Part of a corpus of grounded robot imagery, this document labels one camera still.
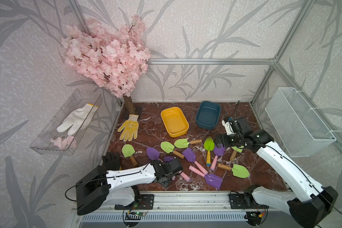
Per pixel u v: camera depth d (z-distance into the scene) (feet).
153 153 2.98
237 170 2.77
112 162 2.84
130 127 3.44
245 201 2.16
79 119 2.20
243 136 1.80
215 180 2.61
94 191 1.34
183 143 3.16
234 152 2.98
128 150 3.07
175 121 3.55
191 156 2.92
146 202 2.42
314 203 1.20
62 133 2.07
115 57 2.16
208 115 3.76
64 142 1.95
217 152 2.98
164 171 1.97
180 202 2.47
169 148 3.07
